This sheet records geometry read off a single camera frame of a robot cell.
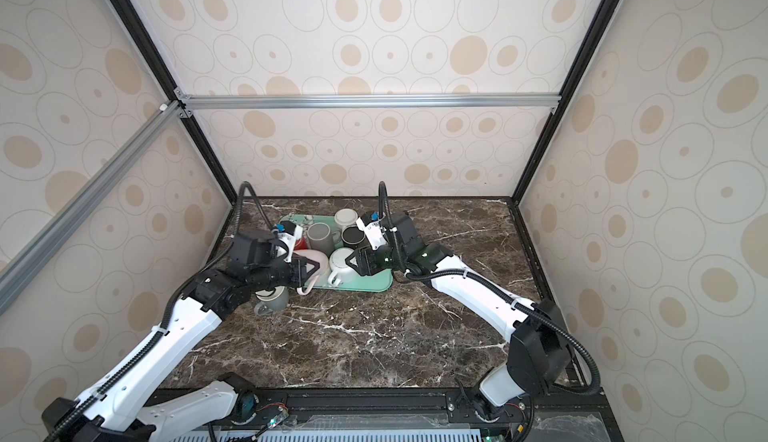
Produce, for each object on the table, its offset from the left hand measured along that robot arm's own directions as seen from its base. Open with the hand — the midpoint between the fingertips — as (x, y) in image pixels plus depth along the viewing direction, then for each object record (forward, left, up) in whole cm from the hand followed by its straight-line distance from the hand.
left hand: (324, 263), depth 71 cm
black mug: (+20, -3, -17) cm, 27 cm away
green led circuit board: (-29, +10, -23) cm, 38 cm away
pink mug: (+4, +3, -3) cm, 6 cm away
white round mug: (+8, -1, -18) cm, 19 cm away
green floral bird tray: (+8, -13, -24) cm, 29 cm away
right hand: (+4, -6, -4) cm, 9 cm away
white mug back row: (+29, 0, -18) cm, 34 cm away
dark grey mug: (+18, +6, -15) cm, 24 cm away
